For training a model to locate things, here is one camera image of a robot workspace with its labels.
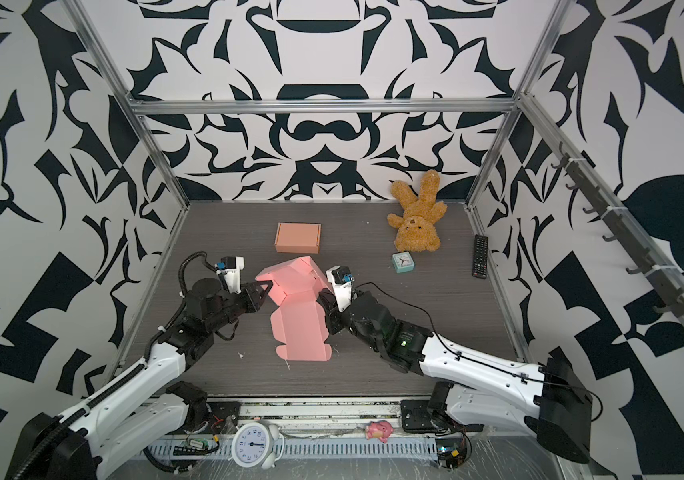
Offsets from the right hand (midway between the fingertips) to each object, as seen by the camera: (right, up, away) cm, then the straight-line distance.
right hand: (320, 294), depth 71 cm
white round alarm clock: (-14, -33, -3) cm, 36 cm away
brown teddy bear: (+30, +16, +31) cm, 46 cm away
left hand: (-13, +3, +8) cm, 15 cm away
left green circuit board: (-29, -34, -2) cm, 45 cm away
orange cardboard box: (-10, +13, +34) cm, 37 cm away
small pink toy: (+14, -31, -1) cm, 34 cm away
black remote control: (+51, +3, +31) cm, 60 cm away
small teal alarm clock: (+26, +5, +30) cm, 40 cm away
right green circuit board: (+31, -37, 0) cm, 48 cm away
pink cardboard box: (-5, -7, 0) cm, 9 cm away
